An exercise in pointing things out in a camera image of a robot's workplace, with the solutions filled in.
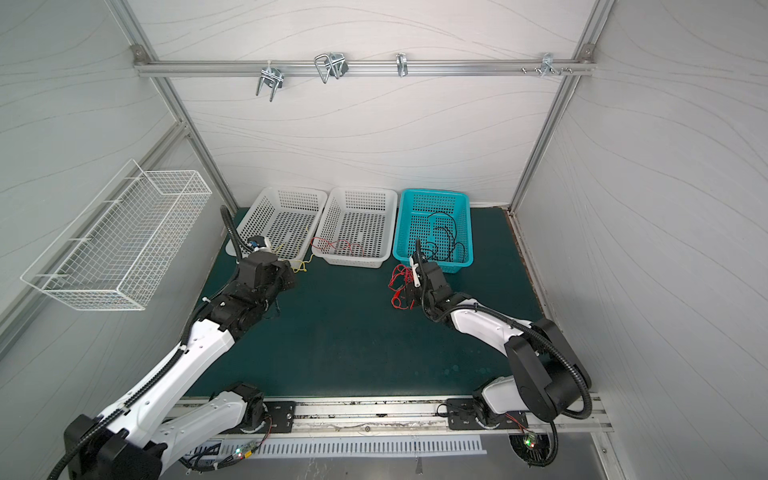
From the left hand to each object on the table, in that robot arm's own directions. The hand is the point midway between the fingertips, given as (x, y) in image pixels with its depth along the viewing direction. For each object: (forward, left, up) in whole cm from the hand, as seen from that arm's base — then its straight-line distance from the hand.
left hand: (291, 259), depth 79 cm
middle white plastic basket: (+31, -12, -21) cm, 39 cm away
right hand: (+3, -34, -13) cm, 37 cm away
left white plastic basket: (+35, +16, -21) cm, 44 cm away
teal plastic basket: (+36, -46, -22) cm, 63 cm away
